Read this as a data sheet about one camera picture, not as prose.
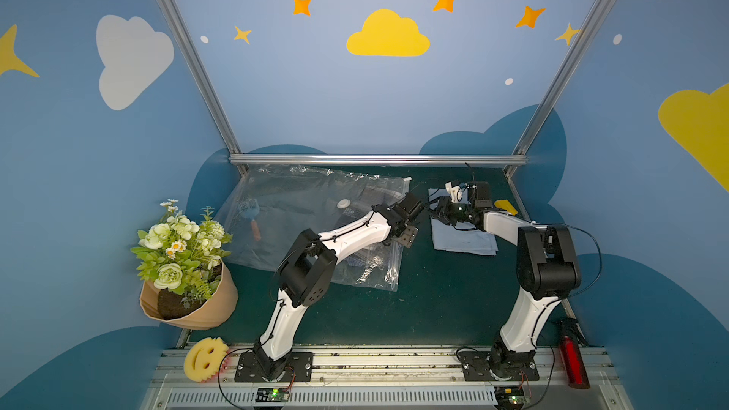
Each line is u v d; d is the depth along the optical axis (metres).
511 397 0.71
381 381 0.73
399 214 0.69
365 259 0.91
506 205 1.10
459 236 0.99
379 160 1.24
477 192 0.80
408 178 1.14
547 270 0.52
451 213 0.88
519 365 0.69
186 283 0.65
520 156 1.18
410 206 0.72
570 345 0.78
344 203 1.08
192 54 0.84
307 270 0.52
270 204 1.10
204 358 0.73
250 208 1.06
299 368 0.74
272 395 0.71
